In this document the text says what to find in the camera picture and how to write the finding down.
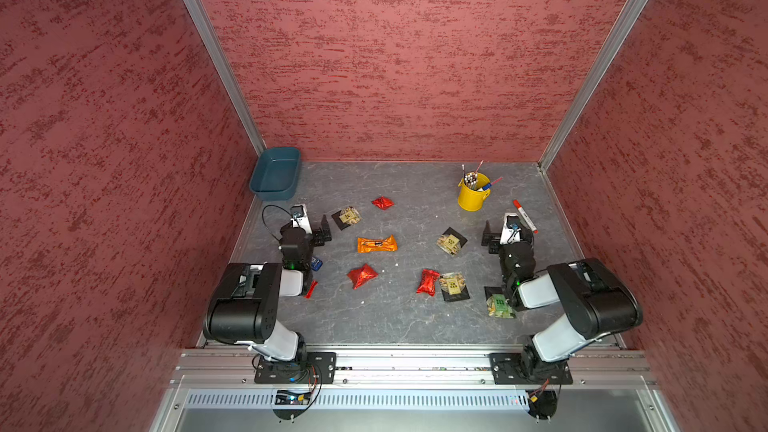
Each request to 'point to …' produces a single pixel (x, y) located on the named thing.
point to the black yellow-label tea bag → (451, 241)
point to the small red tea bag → (383, 203)
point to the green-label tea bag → (497, 303)
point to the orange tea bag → (369, 246)
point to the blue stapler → (316, 264)
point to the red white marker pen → (525, 216)
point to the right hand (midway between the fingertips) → (502, 225)
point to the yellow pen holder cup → (472, 200)
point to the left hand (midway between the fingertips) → (310, 222)
